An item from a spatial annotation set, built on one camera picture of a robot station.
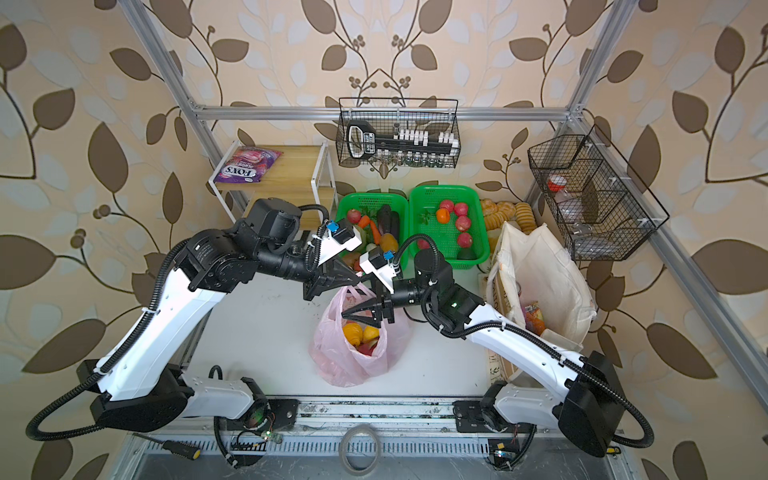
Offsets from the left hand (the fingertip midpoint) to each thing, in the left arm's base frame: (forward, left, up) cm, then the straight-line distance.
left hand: (358, 276), depth 56 cm
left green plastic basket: (+53, -6, -31) cm, 62 cm away
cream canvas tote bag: (+17, -46, -21) cm, 54 cm away
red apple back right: (+53, -31, -34) cm, 70 cm away
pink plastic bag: (-8, +7, -19) cm, 22 cm away
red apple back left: (+54, -26, -33) cm, 68 cm away
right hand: (-2, +3, -8) cm, 8 cm away
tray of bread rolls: (+50, -44, -33) cm, 74 cm away
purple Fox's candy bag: (+39, +36, -4) cm, 53 cm away
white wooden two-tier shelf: (+37, +21, -7) cm, 43 cm away
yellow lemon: (+2, 0, -34) cm, 34 cm away
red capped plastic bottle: (+34, -50, -5) cm, 61 cm away
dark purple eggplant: (+44, -3, -33) cm, 55 cm away
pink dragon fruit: (-4, 0, -30) cm, 30 cm away
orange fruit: (+48, -24, -34) cm, 64 cm away
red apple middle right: (+45, -31, -34) cm, 64 cm away
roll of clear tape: (-22, +4, -35) cm, 41 cm away
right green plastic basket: (+50, -28, -36) cm, 68 cm away
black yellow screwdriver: (-26, +43, -37) cm, 62 cm away
